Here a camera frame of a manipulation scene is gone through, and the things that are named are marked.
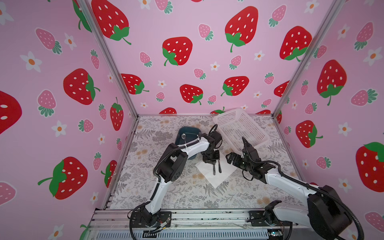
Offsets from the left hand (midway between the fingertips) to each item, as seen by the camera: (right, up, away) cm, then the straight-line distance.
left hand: (218, 163), depth 92 cm
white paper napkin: (-7, -3, -2) cm, 9 cm away
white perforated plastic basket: (+18, +26, +22) cm, 38 cm away
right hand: (+7, +4, -5) cm, 10 cm away
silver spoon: (-24, +16, +14) cm, 32 cm away
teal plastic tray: (-21, +18, +14) cm, 31 cm away
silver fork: (-3, -3, -2) cm, 4 cm away
